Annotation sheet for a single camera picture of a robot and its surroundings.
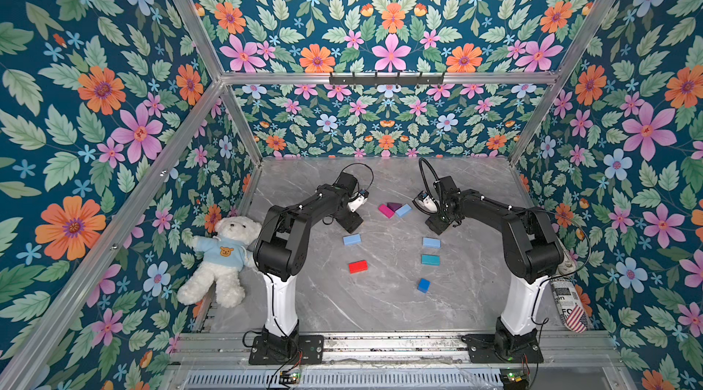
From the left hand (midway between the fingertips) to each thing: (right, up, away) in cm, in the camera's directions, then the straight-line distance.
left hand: (350, 215), depth 99 cm
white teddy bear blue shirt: (-38, -11, -17) cm, 43 cm away
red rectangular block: (+3, -16, -10) cm, 19 cm away
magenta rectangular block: (+14, +1, +2) cm, 14 cm away
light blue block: (+20, +2, +2) cm, 20 cm away
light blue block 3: (+29, -9, -4) cm, 31 cm away
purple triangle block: (+16, +3, +2) cm, 17 cm away
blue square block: (+24, -21, -13) cm, 35 cm away
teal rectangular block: (+28, -14, -8) cm, 32 cm away
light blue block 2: (+1, -8, -5) cm, 9 cm away
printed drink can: (+66, -23, -21) cm, 73 cm away
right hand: (+34, 0, +1) cm, 34 cm away
